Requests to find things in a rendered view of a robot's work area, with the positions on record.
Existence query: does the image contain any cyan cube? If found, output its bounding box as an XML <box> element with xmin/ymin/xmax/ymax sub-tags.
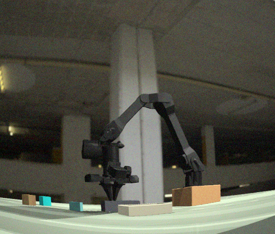
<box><xmin>39</xmin><ymin>196</ymin><xmax>51</xmax><ymax>206</ymax></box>

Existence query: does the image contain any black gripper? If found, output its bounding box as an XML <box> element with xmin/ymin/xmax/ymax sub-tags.
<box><xmin>84</xmin><ymin>159</ymin><xmax>139</xmax><ymax>201</ymax></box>

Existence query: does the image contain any white shallow tray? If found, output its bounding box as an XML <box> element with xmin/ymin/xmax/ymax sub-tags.
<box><xmin>118</xmin><ymin>203</ymin><xmax>173</xmax><ymax>216</ymax></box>

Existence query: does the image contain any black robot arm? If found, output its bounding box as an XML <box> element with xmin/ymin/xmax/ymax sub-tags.
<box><xmin>81</xmin><ymin>92</ymin><xmax>205</xmax><ymax>188</ymax></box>

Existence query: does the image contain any teal rectangular block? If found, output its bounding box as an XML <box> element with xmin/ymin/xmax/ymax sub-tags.
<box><xmin>69</xmin><ymin>201</ymin><xmax>83</xmax><ymax>211</ymax></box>

